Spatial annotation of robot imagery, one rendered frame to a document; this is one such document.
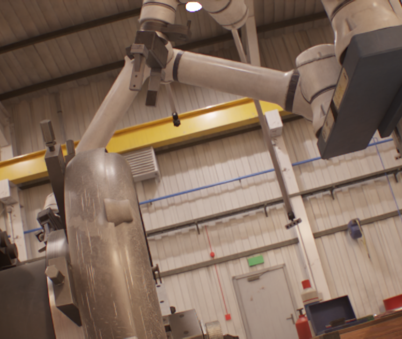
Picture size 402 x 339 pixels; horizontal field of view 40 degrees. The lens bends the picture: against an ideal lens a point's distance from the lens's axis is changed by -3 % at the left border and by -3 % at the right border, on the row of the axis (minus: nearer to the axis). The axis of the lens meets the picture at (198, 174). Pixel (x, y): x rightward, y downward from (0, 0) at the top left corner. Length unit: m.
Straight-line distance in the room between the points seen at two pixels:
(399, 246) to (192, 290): 4.51
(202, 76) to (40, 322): 1.21
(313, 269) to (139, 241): 10.87
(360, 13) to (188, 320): 0.78
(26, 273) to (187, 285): 10.91
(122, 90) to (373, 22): 0.95
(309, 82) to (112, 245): 1.07
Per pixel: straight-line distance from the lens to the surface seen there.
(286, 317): 11.94
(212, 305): 12.00
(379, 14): 1.36
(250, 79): 2.03
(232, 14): 1.51
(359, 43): 1.30
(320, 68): 1.82
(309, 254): 11.83
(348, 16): 1.38
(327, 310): 2.18
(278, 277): 12.01
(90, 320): 0.92
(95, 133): 1.92
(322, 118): 1.76
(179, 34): 1.41
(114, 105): 1.94
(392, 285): 12.44
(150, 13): 1.43
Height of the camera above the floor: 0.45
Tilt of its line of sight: 19 degrees up
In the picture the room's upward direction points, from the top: 14 degrees counter-clockwise
